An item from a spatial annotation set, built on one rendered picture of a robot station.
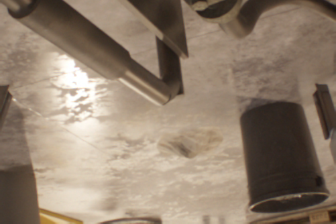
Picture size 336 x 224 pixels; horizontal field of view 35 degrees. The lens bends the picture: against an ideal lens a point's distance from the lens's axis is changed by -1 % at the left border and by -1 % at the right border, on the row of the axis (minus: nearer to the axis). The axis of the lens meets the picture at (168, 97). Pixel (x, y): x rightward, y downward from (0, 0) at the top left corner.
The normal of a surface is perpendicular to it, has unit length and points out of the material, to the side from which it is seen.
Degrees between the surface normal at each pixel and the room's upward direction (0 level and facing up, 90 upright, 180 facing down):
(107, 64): 26
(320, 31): 0
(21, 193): 95
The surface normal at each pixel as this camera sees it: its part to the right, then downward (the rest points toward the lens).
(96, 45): 0.76, 0.35
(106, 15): 0.11, 0.91
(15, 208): 0.49, -0.48
